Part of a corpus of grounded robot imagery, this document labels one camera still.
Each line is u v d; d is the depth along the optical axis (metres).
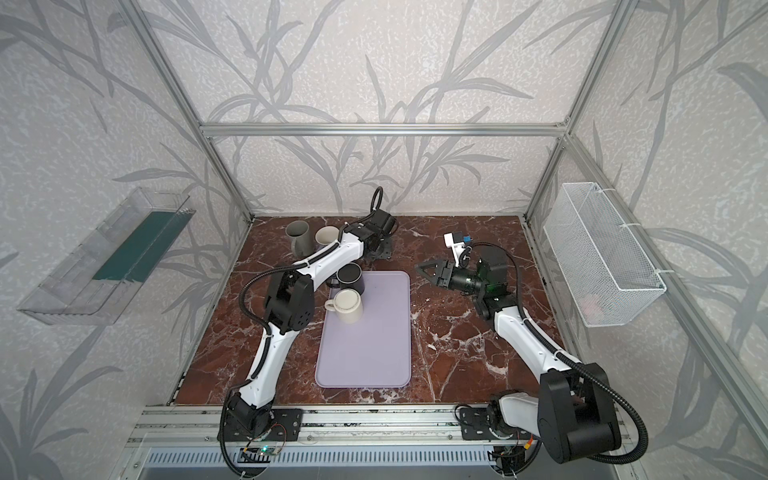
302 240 1.03
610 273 0.61
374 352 0.85
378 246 0.78
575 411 0.40
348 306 0.87
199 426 0.75
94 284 0.64
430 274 0.69
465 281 0.69
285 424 0.73
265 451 0.71
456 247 0.72
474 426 0.73
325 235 1.08
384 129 0.98
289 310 0.60
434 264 0.71
